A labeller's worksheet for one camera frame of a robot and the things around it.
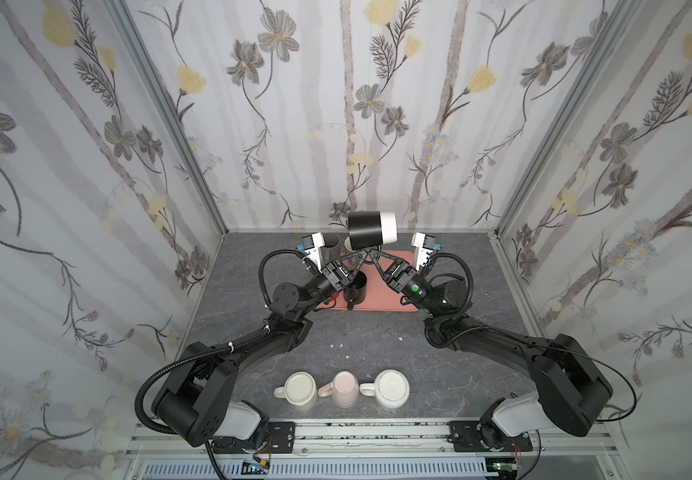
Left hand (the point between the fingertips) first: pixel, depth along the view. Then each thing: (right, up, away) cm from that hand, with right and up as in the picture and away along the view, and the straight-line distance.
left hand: (362, 252), depth 64 cm
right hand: (+2, 0, -3) cm, 3 cm away
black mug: (-1, -12, +32) cm, 34 cm away
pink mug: (-4, -34, +9) cm, 36 cm away
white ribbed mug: (+8, -35, +11) cm, 37 cm away
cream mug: (-16, -35, +11) cm, 40 cm away
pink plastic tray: (+7, -14, +37) cm, 40 cm away
